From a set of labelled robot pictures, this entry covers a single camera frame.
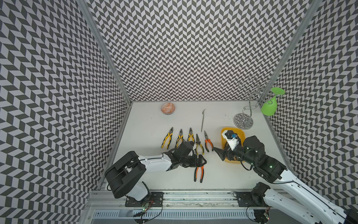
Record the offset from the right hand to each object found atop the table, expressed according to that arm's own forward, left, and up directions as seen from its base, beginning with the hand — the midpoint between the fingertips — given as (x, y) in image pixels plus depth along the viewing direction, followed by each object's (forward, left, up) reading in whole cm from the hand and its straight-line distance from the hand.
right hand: (220, 143), depth 72 cm
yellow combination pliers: (+16, +30, -17) cm, 38 cm away
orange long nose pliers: (+13, +3, -20) cm, 24 cm away
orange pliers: (-7, +12, -19) cm, 23 cm away
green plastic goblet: (+21, -32, +3) cm, 39 cm away
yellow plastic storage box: (+15, -19, -14) cm, 28 cm away
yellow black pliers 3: (+15, +22, -18) cm, 33 cm away
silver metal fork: (+37, +5, -20) cm, 42 cm away
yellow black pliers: (+11, +10, -19) cm, 24 cm away
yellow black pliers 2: (+16, +15, -18) cm, 28 cm away
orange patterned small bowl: (+41, +33, -17) cm, 55 cm away
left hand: (-5, +10, -17) cm, 20 cm away
